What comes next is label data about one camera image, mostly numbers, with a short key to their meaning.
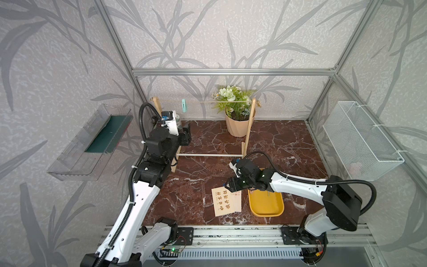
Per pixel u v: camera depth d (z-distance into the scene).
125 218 0.39
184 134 0.58
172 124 0.57
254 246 0.72
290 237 0.72
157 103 0.67
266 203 0.83
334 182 0.47
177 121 1.13
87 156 0.66
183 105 0.68
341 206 0.43
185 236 0.74
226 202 0.83
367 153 0.60
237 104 0.94
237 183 0.73
